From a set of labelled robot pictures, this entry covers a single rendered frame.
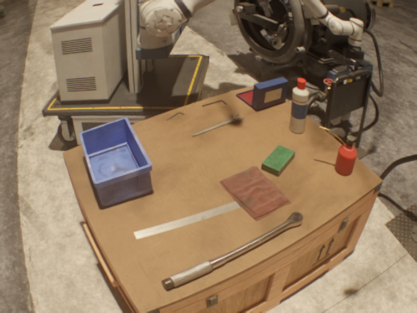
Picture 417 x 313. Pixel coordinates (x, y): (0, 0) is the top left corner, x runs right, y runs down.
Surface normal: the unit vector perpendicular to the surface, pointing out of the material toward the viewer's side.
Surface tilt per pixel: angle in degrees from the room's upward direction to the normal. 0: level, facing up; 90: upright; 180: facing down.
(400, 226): 0
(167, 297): 0
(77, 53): 90
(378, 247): 0
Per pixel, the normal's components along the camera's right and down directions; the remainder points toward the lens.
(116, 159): 0.00, -0.77
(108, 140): 0.45, 0.57
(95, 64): -0.10, 0.63
